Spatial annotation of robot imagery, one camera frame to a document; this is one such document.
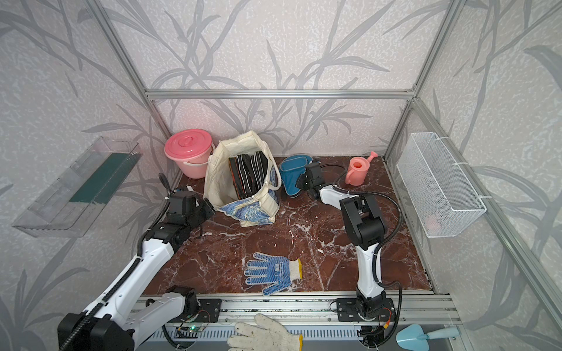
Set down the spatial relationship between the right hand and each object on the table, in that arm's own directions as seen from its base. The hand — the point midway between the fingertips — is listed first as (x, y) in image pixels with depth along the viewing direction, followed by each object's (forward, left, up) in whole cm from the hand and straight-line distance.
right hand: (297, 178), depth 103 cm
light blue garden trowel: (-60, -36, -7) cm, 71 cm away
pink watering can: (+2, -28, +3) cm, 28 cm away
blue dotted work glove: (-39, +10, -7) cm, 41 cm away
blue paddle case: (+8, +3, -1) cm, 8 cm away
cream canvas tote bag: (-21, +15, +8) cm, 26 cm away
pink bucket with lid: (+8, +49, +12) cm, 51 cm away
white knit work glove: (-60, +11, -6) cm, 61 cm away
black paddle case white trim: (-3, +17, +12) cm, 21 cm away
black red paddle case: (-2, +24, +10) cm, 26 cm away
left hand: (-20, +32, +11) cm, 40 cm away
